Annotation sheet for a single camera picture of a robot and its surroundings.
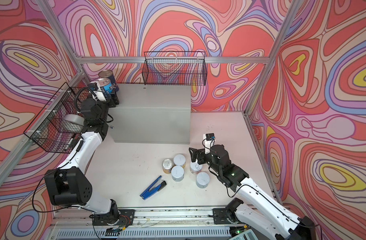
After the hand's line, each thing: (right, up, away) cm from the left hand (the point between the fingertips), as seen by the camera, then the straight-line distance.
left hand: (106, 88), depth 75 cm
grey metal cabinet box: (+18, -10, +36) cm, 42 cm away
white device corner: (+69, -69, -8) cm, 97 cm away
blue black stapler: (+23, -54, +8) cm, 59 cm away
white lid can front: (+36, -46, +8) cm, 59 cm away
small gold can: (+29, -42, +11) cm, 52 cm away
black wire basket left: (-25, -19, 0) cm, 31 cm away
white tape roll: (-14, -18, -4) cm, 23 cm away
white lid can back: (+37, -40, +12) cm, 55 cm away
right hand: (+47, -32, +1) cm, 57 cm away
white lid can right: (+49, -49, +6) cm, 70 cm away
